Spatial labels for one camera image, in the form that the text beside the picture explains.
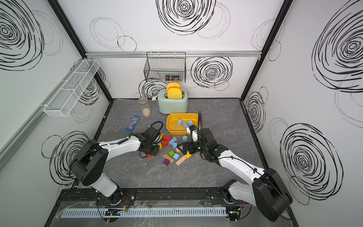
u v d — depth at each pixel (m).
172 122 1.02
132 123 1.05
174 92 0.98
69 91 0.76
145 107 1.03
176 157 0.86
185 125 1.02
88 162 0.45
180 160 0.86
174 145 0.91
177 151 0.88
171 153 0.88
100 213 0.69
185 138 0.94
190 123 1.01
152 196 0.75
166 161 0.86
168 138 0.96
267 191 0.41
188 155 0.88
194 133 0.70
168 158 0.87
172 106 1.04
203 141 0.63
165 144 0.91
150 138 0.72
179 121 1.02
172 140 0.94
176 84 0.99
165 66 1.44
